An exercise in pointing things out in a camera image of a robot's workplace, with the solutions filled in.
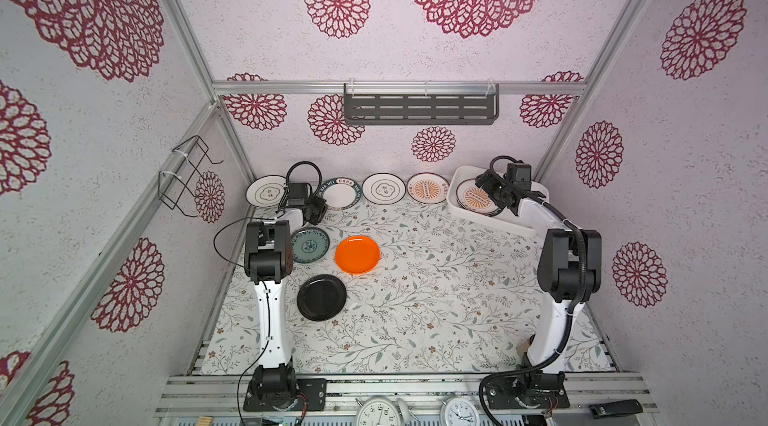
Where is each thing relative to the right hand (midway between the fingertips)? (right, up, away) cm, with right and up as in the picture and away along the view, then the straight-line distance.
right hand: (486, 176), depth 100 cm
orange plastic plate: (-43, -26, 0) cm, 51 cm away
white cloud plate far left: (-81, -3, +18) cm, 83 cm away
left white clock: (-36, -58, -31) cm, 75 cm away
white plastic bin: (+9, -14, +3) cm, 17 cm away
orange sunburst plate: (-1, -6, +14) cm, 15 cm away
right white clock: (-17, -58, -31) cm, 68 cm away
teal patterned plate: (-60, -23, +3) cm, 65 cm away
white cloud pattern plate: (-35, -2, +20) cm, 40 cm away
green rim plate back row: (-51, -4, +19) cm, 55 cm away
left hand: (-56, -10, +14) cm, 58 cm away
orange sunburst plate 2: (-17, -2, +20) cm, 26 cm away
